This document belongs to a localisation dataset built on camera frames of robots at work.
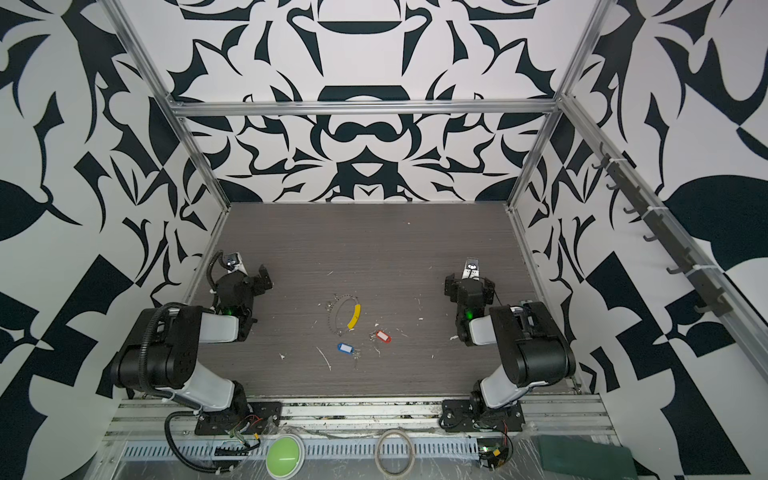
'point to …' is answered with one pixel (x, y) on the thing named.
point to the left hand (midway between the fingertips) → (245, 266)
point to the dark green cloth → (579, 458)
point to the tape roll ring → (411, 457)
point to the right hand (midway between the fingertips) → (473, 274)
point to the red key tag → (384, 336)
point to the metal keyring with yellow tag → (332, 310)
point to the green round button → (285, 456)
